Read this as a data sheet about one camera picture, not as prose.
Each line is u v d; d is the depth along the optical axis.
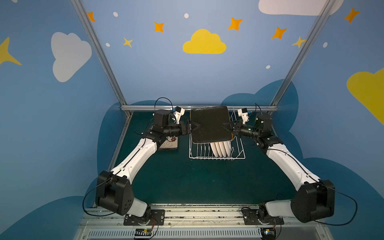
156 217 0.74
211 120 0.73
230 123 0.73
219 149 0.86
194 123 0.70
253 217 0.74
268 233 0.73
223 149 0.86
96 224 0.73
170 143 1.01
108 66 0.91
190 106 1.57
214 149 0.86
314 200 0.41
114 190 0.41
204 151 0.93
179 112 0.72
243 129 0.69
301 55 0.86
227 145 0.88
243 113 0.73
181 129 0.68
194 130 0.70
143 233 0.73
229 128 0.72
